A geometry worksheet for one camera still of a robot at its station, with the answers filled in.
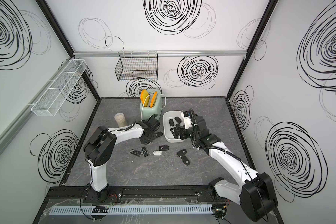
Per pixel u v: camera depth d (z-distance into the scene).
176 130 0.70
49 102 0.72
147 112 0.94
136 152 0.88
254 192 0.39
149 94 0.97
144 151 0.89
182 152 0.88
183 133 0.70
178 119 1.05
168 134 0.95
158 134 0.94
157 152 0.89
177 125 1.02
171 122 1.02
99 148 0.50
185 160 0.85
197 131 0.61
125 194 0.75
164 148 0.91
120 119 0.94
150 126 0.74
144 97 0.93
